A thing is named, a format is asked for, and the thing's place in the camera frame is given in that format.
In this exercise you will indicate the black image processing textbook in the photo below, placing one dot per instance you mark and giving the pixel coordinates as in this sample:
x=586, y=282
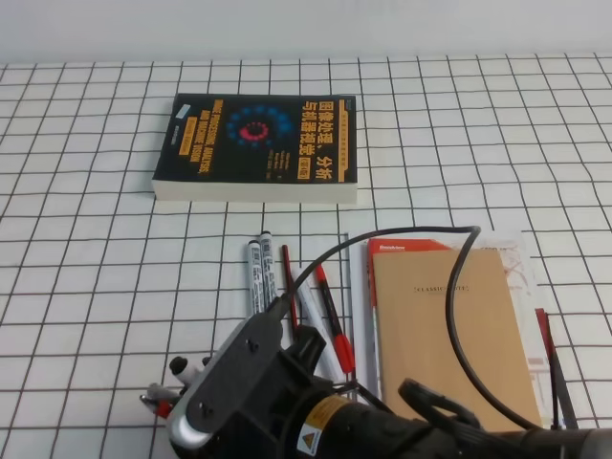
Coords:
x=259, y=149

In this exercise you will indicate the red pencil with eraser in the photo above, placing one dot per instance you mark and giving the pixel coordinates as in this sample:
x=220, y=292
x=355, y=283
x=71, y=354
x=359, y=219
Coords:
x=289, y=285

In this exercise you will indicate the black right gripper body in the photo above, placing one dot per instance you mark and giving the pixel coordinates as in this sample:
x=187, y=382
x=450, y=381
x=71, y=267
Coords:
x=255, y=394

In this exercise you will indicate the grey pen in holder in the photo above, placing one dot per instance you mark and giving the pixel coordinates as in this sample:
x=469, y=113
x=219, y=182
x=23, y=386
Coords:
x=156, y=391

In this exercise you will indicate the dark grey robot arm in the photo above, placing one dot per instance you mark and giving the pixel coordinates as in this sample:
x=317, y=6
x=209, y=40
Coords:
x=336, y=427

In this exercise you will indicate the red pen in holder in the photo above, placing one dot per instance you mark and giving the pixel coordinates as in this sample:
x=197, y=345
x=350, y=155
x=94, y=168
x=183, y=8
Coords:
x=159, y=405

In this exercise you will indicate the red and white brochure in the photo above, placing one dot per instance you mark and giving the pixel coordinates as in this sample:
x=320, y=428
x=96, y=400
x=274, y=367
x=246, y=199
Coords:
x=532, y=321

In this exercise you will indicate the white marker pen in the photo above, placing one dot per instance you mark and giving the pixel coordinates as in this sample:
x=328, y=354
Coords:
x=313, y=313

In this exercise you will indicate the red and black pen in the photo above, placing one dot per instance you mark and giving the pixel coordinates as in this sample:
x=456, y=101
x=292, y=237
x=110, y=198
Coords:
x=341, y=343

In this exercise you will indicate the black capped whiteboard marker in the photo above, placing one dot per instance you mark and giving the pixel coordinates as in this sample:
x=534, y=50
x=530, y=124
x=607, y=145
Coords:
x=257, y=286

